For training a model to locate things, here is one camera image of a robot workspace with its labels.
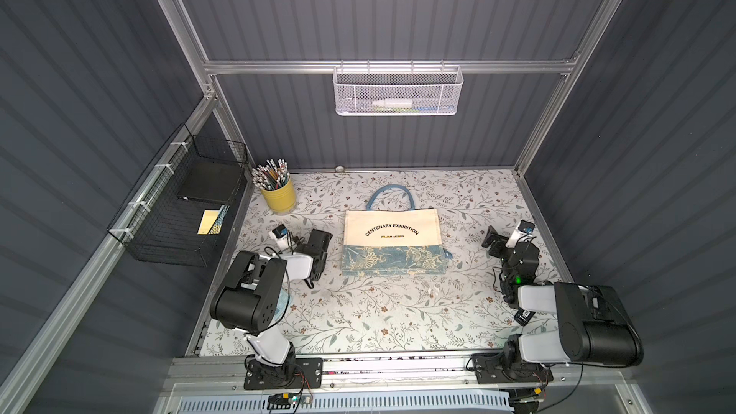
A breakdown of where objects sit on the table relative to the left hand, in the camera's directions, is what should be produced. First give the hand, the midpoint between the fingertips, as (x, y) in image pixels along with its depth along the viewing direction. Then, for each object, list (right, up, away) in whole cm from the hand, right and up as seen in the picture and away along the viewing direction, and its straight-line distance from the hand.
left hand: (274, 253), depth 89 cm
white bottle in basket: (+38, +49, +3) cm, 62 cm away
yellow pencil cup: (-1, +17, +11) cm, 20 cm away
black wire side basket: (-19, +14, -14) cm, 28 cm away
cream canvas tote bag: (+38, +2, +7) cm, 39 cm away
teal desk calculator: (+4, -14, -5) cm, 16 cm away
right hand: (+73, +7, 0) cm, 74 cm away
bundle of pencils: (-5, +25, +10) cm, 27 cm away
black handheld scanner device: (+74, -16, -9) cm, 77 cm away
